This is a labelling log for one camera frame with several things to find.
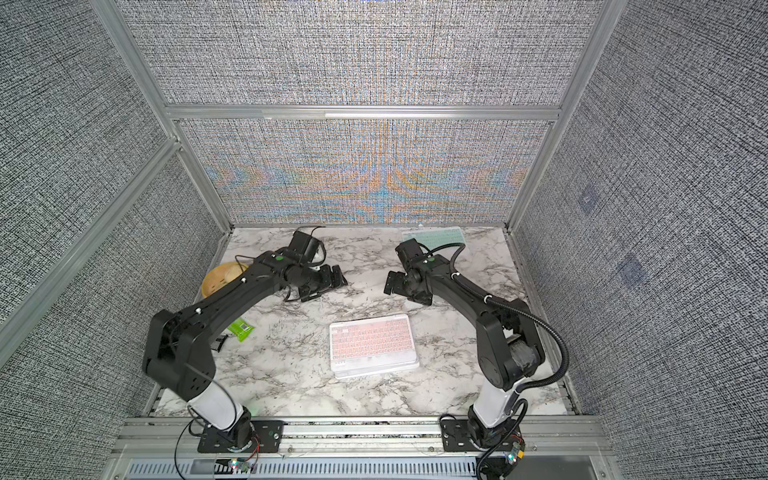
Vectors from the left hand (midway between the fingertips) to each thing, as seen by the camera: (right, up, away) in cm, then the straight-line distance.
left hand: (342, 285), depth 85 cm
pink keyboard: (+9, -17, 0) cm, 19 cm away
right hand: (+17, -1, +4) cm, 17 cm away
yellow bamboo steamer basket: (-44, +1, +16) cm, 47 cm away
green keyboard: (+32, +15, +32) cm, 48 cm away
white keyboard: (+5, -22, -2) cm, 22 cm away
